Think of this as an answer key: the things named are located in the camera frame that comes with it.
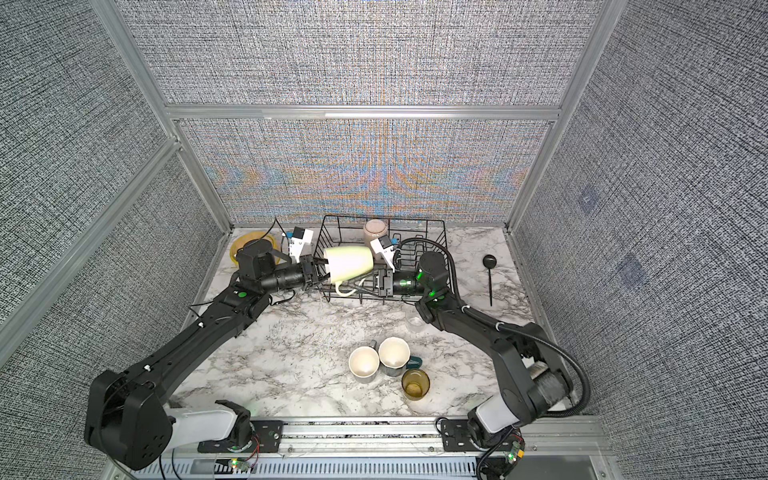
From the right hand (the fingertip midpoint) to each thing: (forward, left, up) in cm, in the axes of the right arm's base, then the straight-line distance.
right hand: (351, 281), depth 67 cm
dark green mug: (-8, -10, -26) cm, 29 cm away
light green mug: (+2, +1, +4) cm, 5 cm away
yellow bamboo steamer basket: (+37, +41, -26) cm, 61 cm away
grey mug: (-10, -2, -26) cm, 28 cm away
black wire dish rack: (+11, -14, +2) cm, 18 cm away
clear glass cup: (+3, -17, -29) cm, 34 cm away
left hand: (+4, +1, 0) cm, 4 cm away
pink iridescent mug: (+32, -4, -17) cm, 36 cm away
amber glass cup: (-15, -16, -29) cm, 36 cm away
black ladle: (+27, -45, -30) cm, 60 cm away
